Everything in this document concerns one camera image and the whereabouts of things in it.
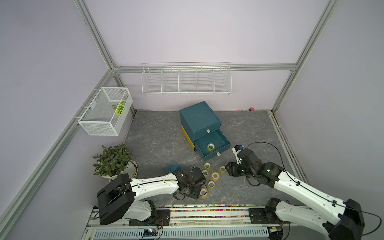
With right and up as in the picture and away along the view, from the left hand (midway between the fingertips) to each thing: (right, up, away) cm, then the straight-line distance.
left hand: (193, 193), depth 80 cm
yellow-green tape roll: (+11, +24, +10) cm, 28 cm away
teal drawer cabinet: (+4, +37, +5) cm, 37 cm away
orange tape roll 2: (+6, 0, +3) cm, 6 cm away
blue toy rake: (-12, +10, +9) cm, 19 cm away
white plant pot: (-37, +11, +9) cm, 40 cm away
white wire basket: (-49, +42, +1) cm, 65 cm away
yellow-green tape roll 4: (+10, +3, +3) cm, 11 cm away
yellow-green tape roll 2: (+8, +12, +11) cm, 18 cm away
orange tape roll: (+13, +7, +7) cm, 16 cm away
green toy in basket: (-40, +47, +1) cm, 62 cm away
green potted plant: (-37, +20, -10) cm, 44 cm away
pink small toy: (+48, +50, +44) cm, 82 cm away
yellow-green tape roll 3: (+6, +9, +8) cm, 13 cm away
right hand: (+19, +15, -1) cm, 24 cm away
